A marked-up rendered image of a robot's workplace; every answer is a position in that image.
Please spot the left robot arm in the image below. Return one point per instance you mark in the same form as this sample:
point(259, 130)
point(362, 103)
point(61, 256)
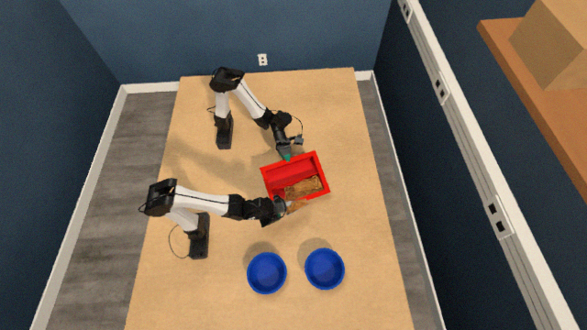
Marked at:
point(222, 83)

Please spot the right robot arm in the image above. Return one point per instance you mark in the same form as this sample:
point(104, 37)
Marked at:
point(193, 224)

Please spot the blue bowl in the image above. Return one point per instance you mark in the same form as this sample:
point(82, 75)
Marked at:
point(266, 272)
point(324, 268)

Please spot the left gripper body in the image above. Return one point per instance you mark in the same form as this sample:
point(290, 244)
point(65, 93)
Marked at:
point(282, 143)

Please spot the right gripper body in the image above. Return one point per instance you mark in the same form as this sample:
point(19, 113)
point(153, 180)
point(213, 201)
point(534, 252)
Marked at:
point(265, 221)

